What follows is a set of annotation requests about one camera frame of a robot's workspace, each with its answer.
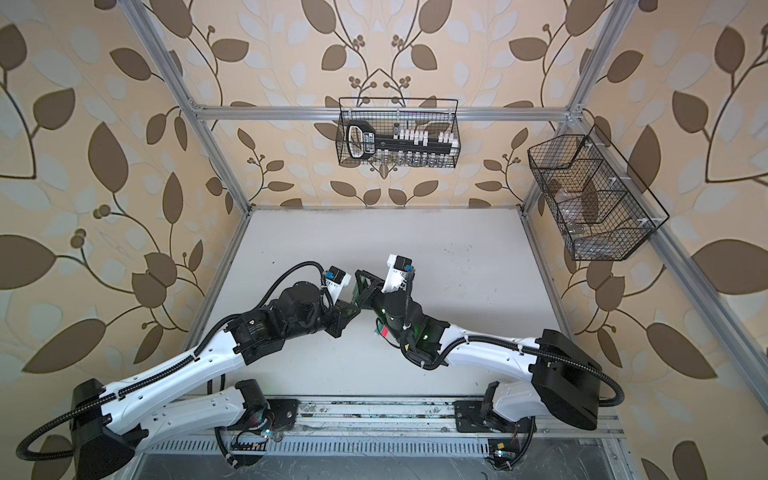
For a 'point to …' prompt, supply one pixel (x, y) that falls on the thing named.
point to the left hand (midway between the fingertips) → (354, 302)
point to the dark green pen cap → (356, 293)
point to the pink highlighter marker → (385, 331)
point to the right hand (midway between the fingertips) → (353, 277)
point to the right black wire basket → (604, 210)
